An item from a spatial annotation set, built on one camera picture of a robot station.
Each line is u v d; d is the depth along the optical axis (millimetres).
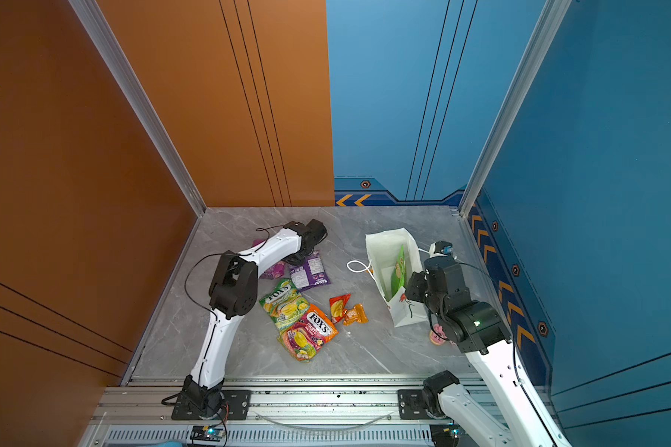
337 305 888
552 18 701
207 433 709
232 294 606
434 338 828
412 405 725
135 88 830
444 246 592
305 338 809
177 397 740
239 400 744
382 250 807
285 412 728
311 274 966
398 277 847
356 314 884
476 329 434
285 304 891
